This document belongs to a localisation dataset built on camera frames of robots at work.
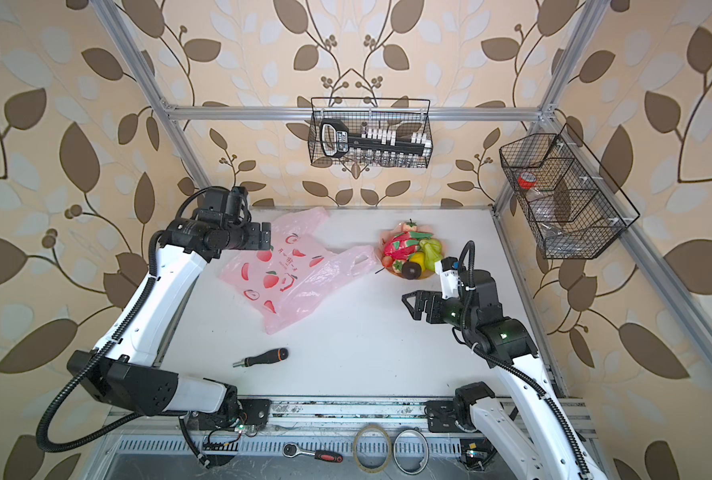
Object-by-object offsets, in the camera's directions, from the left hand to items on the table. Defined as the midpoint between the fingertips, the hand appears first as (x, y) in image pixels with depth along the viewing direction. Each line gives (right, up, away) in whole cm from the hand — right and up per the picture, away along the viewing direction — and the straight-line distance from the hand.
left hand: (255, 231), depth 76 cm
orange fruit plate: (+48, -13, +19) cm, 53 cm away
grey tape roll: (+43, -54, -5) cm, 69 cm away
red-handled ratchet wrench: (+11, -52, -7) cm, 53 cm away
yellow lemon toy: (+46, -8, +23) cm, 52 cm away
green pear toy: (+51, -6, +20) cm, 55 cm away
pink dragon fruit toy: (+40, -4, +20) cm, 45 cm away
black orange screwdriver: (+2, -35, +7) cm, 36 cm away
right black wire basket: (+81, +7, -1) cm, 81 cm away
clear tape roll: (+30, -49, -2) cm, 57 cm away
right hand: (+42, -17, -4) cm, 45 cm away
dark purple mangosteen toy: (+43, -12, +16) cm, 47 cm away
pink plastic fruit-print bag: (+5, -15, +12) cm, 20 cm away
